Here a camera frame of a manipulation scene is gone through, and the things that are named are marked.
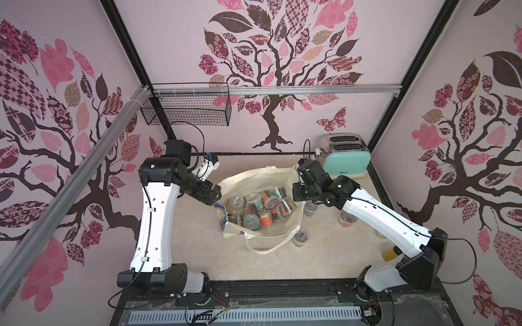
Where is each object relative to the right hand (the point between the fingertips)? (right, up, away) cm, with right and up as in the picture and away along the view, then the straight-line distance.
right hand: (294, 187), depth 76 cm
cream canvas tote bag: (-7, -1, +14) cm, 15 cm away
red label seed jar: (-11, -15, +7) cm, 20 cm away
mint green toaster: (+28, +14, +21) cm, 38 cm away
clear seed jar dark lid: (+3, -22, +6) cm, 22 cm away
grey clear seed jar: (+9, -11, +14) cm, 20 cm away
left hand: (-32, -2, -8) cm, 33 cm away
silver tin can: (-17, -15, +7) cm, 24 cm away
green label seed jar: (-15, -6, +9) cm, 19 cm away
